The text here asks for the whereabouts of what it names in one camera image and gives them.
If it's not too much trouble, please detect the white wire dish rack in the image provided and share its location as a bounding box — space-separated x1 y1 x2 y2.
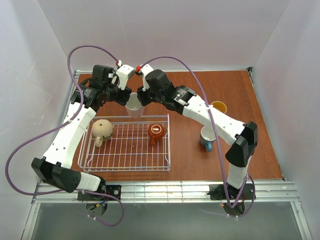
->
77 115 171 173

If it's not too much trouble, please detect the beige round mug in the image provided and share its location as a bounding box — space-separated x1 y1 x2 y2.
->
92 119 114 148

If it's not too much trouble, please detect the pink faceted mug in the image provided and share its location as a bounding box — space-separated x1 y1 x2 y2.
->
125 92 145 118

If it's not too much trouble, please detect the aluminium front rail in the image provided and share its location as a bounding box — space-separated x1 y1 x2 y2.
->
31 180 301 205

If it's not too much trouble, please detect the tall blue patterned mug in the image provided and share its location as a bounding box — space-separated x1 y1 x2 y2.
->
210 100 227 114

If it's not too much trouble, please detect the blue square mug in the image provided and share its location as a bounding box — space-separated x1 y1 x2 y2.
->
200 126 216 152

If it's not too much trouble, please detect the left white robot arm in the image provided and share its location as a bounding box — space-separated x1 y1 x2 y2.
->
31 64 135 193

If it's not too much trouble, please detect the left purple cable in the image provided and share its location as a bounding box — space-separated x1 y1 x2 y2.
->
4 44 125 227

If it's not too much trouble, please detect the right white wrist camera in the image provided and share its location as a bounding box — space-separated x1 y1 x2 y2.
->
135 64 154 92

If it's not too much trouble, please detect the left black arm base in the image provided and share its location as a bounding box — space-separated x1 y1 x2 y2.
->
77 184 122 202

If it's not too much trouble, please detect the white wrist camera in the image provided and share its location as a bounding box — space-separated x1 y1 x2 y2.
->
135 64 154 92
116 60 135 91

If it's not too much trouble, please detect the brown glazed mug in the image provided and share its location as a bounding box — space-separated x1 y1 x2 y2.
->
148 123 165 147

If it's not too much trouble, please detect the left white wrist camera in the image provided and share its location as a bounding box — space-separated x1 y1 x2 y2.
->
116 60 135 91

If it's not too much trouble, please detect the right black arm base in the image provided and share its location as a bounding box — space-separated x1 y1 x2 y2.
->
207 183 256 201

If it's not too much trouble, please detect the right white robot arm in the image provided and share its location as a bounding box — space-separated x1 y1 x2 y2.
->
136 65 258 189

